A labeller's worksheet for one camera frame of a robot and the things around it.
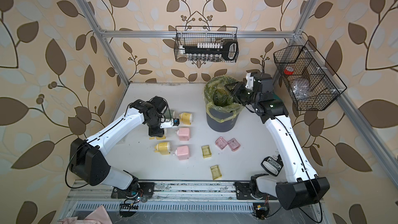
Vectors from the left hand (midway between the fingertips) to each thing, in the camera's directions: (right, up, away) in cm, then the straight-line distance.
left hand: (158, 127), depth 82 cm
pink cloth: (-22, -37, -14) cm, 45 cm away
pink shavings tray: (+42, -12, +8) cm, 45 cm away
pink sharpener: (+13, -5, +5) cm, 15 cm away
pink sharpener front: (+13, -13, -2) cm, 19 cm away
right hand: (+35, +20, -12) cm, 42 cm away
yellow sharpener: (+14, +3, +11) cm, 18 cm away
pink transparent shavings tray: (+35, -11, +9) cm, 38 cm away
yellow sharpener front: (+3, -11, -1) cm, 12 cm away
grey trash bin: (+33, -2, +13) cm, 35 cm away
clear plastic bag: (+72, +20, -9) cm, 75 cm away
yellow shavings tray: (+31, -24, -2) cm, 39 cm away
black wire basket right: (+77, +22, -9) cm, 80 cm away
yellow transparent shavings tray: (+26, -15, +6) cm, 31 cm away
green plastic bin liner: (+32, +17, +7) cm, 37 cm away
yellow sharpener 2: (+4, -6, 0) cm, 7 cm away
